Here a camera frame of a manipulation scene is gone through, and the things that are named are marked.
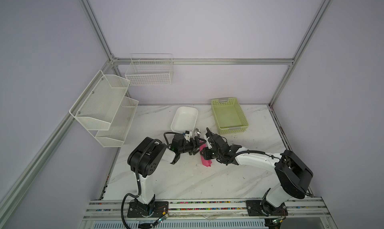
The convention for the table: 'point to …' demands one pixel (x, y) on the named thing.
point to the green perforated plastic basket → (228, 115)
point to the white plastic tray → (184, 119)
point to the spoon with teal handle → (198, 132)
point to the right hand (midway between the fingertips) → (200, 152)
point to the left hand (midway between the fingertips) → (205, 144)
